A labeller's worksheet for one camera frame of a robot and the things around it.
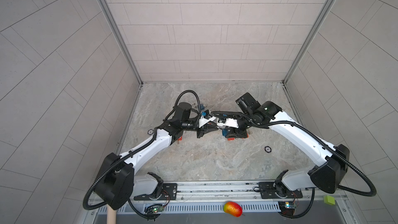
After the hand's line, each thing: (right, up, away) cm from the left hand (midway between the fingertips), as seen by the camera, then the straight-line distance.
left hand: (219, 126), depth 72 cm
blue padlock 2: (-9, +7, +30) cm, 32 cm away
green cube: (+48, -31, -5) cm, 58 cm away
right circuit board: (+30, -35, -4) cm, 47 cm away
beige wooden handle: (-45, -35, -9) cm, 58 cm away
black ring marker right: (+27, -16, +12) cm, 34 cm away
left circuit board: (-26, -33, -7) cm, 43 cm away
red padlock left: (-21, -11, +16) cm, 29 cm away
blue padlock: (+3, -2, -2) cm, 4 cm away
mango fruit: (+5, -33, -8) cm, 34 cm away
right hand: (+3, -2, 0) cm, 4 cm away
